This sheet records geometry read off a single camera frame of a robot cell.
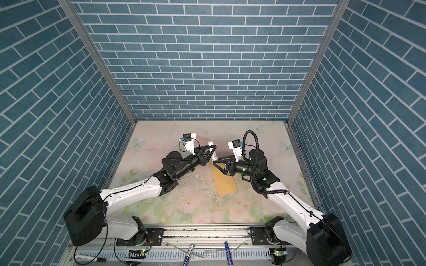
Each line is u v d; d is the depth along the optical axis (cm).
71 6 70
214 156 72
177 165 57
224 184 91
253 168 59
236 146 67
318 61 88
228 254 69
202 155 65
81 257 68
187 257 68
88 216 41
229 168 65
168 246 72
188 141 65
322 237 39
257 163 58
